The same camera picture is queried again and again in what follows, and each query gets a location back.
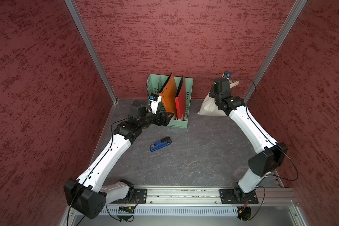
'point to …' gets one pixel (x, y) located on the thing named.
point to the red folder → (180, 99)
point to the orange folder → (168, 95)
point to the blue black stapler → (164, 141)
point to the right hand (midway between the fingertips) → (217, 89)
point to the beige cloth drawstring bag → (209, 107)
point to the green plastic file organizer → (155, 83)
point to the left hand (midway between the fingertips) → (165, 114)
